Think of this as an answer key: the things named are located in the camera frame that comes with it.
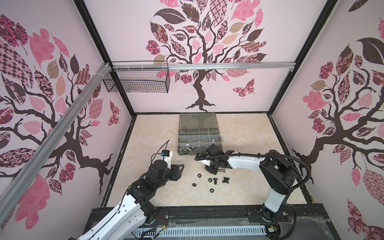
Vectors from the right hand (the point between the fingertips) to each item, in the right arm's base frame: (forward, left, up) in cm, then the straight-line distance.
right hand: (207, 163), depth 92 cm
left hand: (-9, +16, +13) cm, 22 cm away
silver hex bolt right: (-6, -9, +2) cm, 11 cm away
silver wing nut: (+10, +17, +2) cm, 20 cm away
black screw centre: (-11, -4, 0) cm, 12 cm away
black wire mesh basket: (+45, +44, +34) cm, 72 cm away
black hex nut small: (-11, -1, 0) cm, 11 cm away
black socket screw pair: (-11, -10, 0) cm, 15 cm away
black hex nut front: (-17, -1, +1) cm, 17 cm away
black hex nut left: (-13, +9, +1) cm, 16 cm away
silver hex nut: (+11, +9, +2) cm, 14 cm away
